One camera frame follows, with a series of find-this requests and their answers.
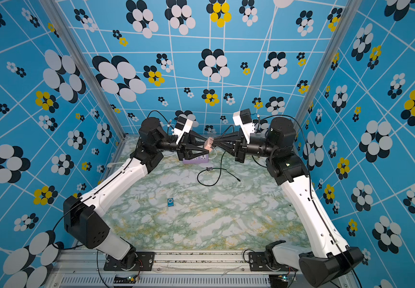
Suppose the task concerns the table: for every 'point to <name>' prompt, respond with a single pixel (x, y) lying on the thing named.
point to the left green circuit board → (125, 279)
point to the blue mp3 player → (170, 202)
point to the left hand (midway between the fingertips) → (210, 147)
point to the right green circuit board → (283, 277)
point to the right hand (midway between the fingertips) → (218, 141)
